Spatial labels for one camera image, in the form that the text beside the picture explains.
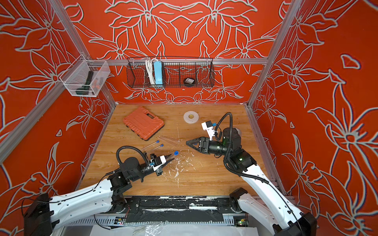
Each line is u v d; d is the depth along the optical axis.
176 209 0.73
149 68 0.88
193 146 0.60
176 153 0.63
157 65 0.90
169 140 0.99
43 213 0.46
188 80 0.95
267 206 0.44
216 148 0.58
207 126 0.62
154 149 0.94
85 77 0.91
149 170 0.62
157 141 0.97
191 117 1.10
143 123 1.03
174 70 0.97
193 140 0.61
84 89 0.80
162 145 0.95
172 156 0.65
